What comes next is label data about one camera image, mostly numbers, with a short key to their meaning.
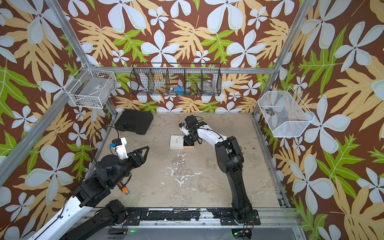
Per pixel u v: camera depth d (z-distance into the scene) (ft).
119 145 1.92
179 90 3.12
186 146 2.99
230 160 1.86
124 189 2.68
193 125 2.61
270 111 2.82
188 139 2.93
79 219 1.51
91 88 2.79
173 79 3.17
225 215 2.47
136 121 3.69
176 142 3.26
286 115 2.73
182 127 2.98
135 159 1.89
